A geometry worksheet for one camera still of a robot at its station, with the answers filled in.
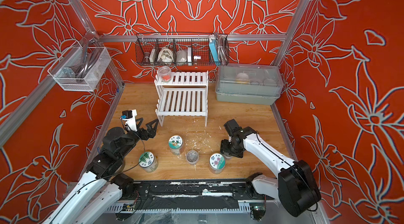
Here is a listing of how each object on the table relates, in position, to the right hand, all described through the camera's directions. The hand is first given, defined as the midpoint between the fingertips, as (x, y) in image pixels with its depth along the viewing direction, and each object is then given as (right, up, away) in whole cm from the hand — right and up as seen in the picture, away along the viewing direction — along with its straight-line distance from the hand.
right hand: (222, 152), depth 81 cm
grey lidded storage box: (+19, +38, +17) cm, 45 cm away
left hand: (-35, +19, -9) cm, 41 cm away
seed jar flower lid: (-4, -2, -7) cm, 8 cm away
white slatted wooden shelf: (-21, +31, +16) cm, 41 cm away
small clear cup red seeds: (-30, +42, -1) cm, 52 cm away
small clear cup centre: (-16, -1, -3) cm, 16 cm away
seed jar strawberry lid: (-25, +4, 0) cm, 25 cm away
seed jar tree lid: (-38, -2, -6) cm, 38 cm away
